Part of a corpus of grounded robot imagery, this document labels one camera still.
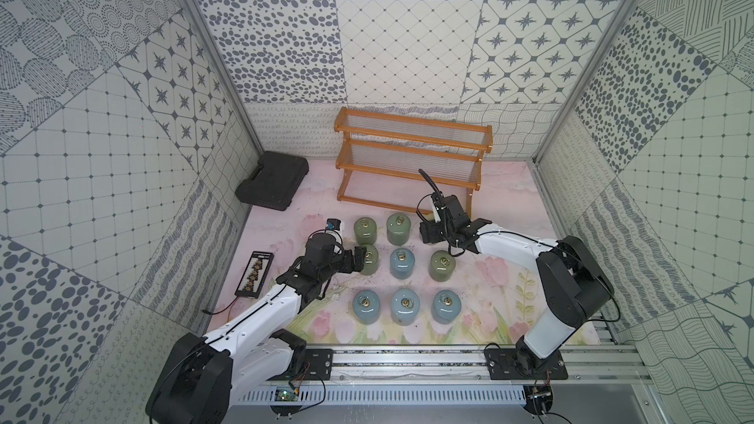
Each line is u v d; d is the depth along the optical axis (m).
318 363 0.73
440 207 0.73
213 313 0.84
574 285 0.46
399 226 0.92
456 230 0.72
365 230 0.92
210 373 0.39
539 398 0.72
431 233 0.84
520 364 0.66
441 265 0.84
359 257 0.78
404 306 0.75
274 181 1.08
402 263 0.85
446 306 0.76
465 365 0.76
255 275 0.88
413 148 1.18
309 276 0.65
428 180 0.77
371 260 0.86
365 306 0.76
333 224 0.76
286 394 0.72
